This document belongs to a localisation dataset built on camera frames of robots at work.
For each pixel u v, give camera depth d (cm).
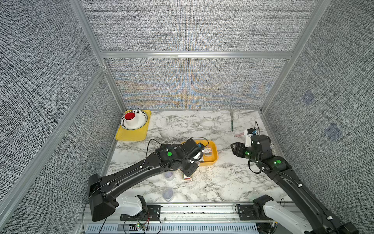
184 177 84
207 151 94
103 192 39
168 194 77
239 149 67
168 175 83
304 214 47
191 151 52
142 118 112
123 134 103
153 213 73
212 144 94
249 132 69
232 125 110
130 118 109
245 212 73
